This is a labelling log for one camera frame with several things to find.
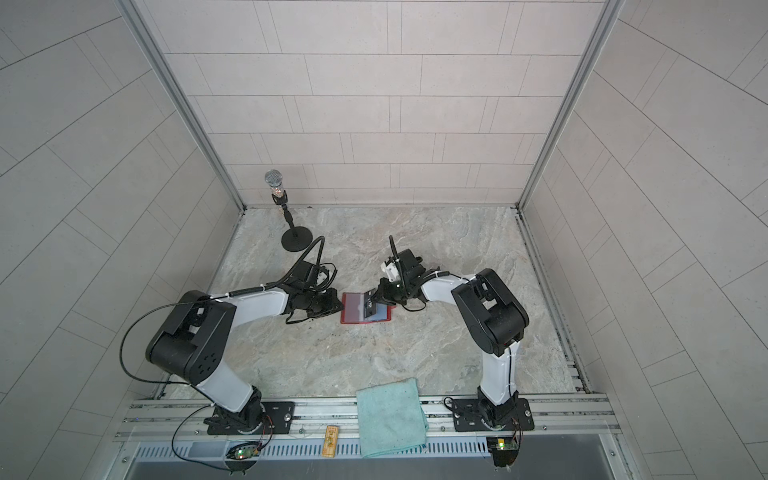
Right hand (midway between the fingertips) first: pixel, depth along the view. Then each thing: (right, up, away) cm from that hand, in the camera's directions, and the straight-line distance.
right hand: (371, 300), depth 90 cm
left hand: (-6, -1, +1) cm, 6 cm away
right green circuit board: (+32, -29, -20) cm, 48 cm away
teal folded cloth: (+6, -24, -19) cm, 31 cm away
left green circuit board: (-25, -27, -25) cm, 45 cm away
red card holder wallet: (-5, -3, -1) cm, 6 cm away
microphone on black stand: (-28, +18, +15) cm, 36 cm away
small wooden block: (-7, -27, -23) cm, 36 cm away
